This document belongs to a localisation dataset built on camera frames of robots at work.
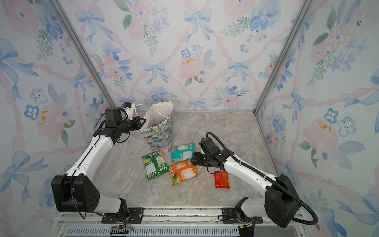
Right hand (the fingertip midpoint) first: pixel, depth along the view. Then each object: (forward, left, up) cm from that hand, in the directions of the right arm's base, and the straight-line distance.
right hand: (195, 159), depth 83 cm
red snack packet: (-8, -15, -9) cm, 19 cm away
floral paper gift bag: (+11, +20, +14) cm, 27 cm away
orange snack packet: (-4, +7, -7) cm, 11 cm away
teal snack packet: (+8, +8, -6) cm, 13 cm away
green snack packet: (0, +24, -6) cm, 24 cm away
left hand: (+16, +27, +16) cm, 36 cm away
